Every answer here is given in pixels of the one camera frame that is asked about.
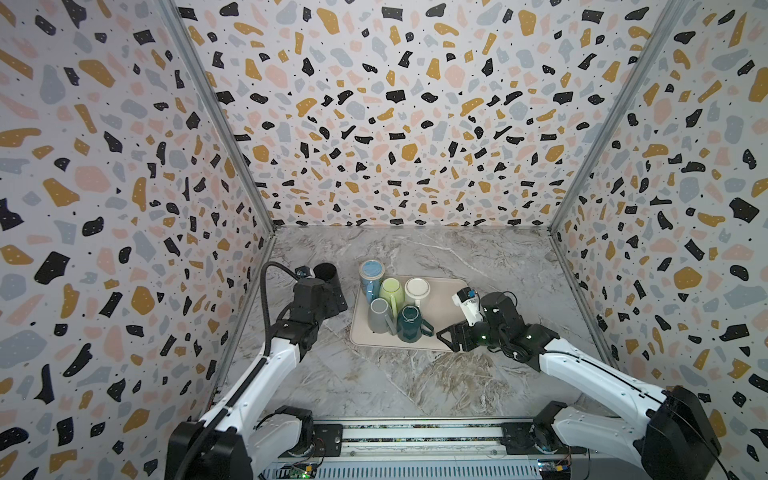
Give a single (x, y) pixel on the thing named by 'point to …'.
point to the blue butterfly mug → (371, 272)
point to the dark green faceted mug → (411, 325)
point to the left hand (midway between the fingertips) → (330, 295)
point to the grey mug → (379, 320)
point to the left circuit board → (297, 471)
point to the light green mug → (391, 289)
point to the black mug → (325, 271)
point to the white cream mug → (417, 288)
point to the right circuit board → (555, 469)
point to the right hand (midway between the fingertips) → (448, 330)
